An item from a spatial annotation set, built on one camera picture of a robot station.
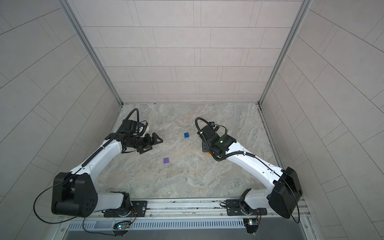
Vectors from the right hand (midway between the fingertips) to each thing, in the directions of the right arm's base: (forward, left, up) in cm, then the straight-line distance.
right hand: (206, 145), depth 80 cm
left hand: (+4, +25, 0) cm, 25 cm away
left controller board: (-32, +40, -9) cm, 52 cm away
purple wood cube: (-1, +24, -12) cm, 27 cm away
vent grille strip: (-30, +48, -14) cm, 59 cm away
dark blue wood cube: (+15, +12, -12) cm, 23 cm away
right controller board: (-34, -18, -15) cm, 41 cm away
